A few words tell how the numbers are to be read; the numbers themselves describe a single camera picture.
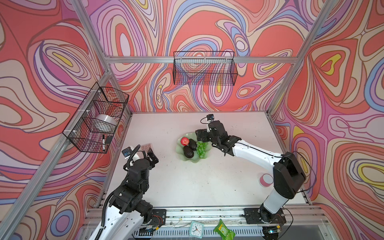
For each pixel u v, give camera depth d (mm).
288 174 448
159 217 732
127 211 464
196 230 689
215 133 651
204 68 964
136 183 506
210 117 749
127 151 574
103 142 719
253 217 731
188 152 911
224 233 679
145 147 986
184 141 933
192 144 949
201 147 908
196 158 934
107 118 737
